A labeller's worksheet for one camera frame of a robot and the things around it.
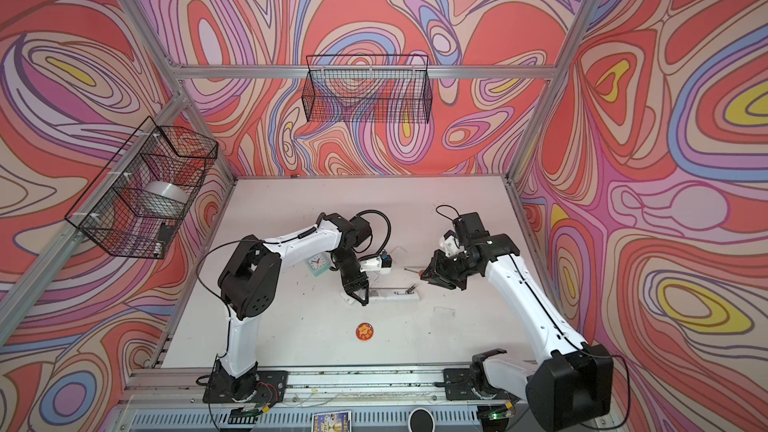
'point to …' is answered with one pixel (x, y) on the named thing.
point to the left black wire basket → (134, 203)
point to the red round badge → (364, 331)
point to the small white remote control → (348, 298)
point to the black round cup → (421, 420)
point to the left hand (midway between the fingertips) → (366, 294)
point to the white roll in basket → (164, 199)
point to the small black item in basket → (165, 232)
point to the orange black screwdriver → (421, 273)
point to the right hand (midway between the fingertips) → (427, 284)
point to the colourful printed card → (339, 421)
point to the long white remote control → (392, 295)
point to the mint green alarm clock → (318, 263)
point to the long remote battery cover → (440, 312)
